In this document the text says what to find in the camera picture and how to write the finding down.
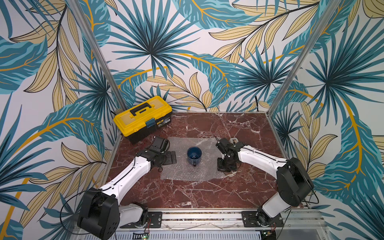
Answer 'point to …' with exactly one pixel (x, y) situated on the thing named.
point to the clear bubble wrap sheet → (206, 169)
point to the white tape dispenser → (233, 140)
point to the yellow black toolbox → (134, 124)
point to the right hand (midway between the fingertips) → (220, 169)
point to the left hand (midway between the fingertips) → (168, 161)
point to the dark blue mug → (194, 154)
